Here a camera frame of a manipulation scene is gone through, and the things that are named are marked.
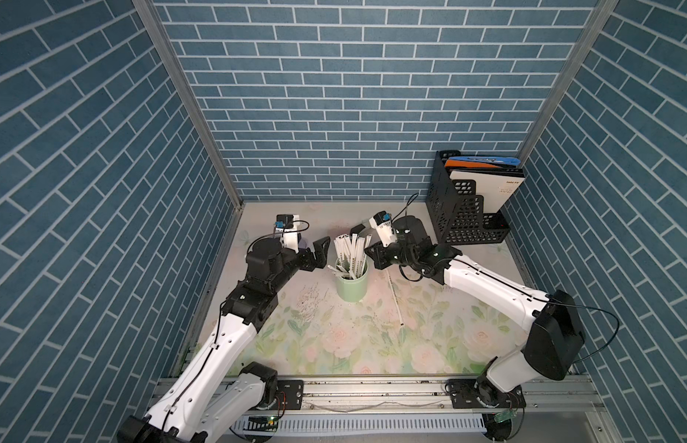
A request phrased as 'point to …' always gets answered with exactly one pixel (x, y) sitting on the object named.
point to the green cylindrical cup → (354, 290)
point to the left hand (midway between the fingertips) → (323, 238)
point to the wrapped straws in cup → (351, 255)
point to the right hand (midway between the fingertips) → (367, 251)
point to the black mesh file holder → (457, 211)
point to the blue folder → (504, 161)
